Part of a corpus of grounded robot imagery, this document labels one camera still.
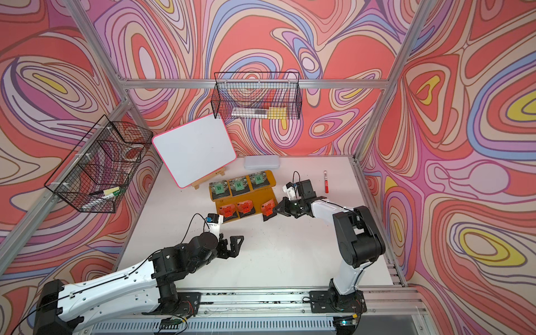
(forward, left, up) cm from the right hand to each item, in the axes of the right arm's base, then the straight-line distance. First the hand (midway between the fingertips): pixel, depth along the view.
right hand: (275, 214), depth 91 cm
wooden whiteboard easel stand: (+20, +40, -1) cm, 44 cm away
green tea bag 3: (+12, +7, +10) cm, 17 cm away
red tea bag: (+4, +22, -3) cm, 22 cm away
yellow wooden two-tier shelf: (+5, +13, +8) cm, 16 cm away
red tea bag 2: (+6, +14, -4) cm, 16 cm away
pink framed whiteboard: (+28, +38, +14) cm, 49 cm away
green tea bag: (+8, +24, +10) cm, 28 cm away
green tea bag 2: (+10, +16, +10) cm, 21 cm away
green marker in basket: (-2, +58, +23) cm, 62 cm away
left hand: (-15, +14, +9) cm, 23 cm away
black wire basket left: (+3, +65, +26) cm, 70 cm away
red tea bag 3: (+3, +3, -1) cm, 4 cm away
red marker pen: (+20, -28, -5) cm, 35 cm away
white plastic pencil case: (+37, +6, -5) cm, 38 cm away
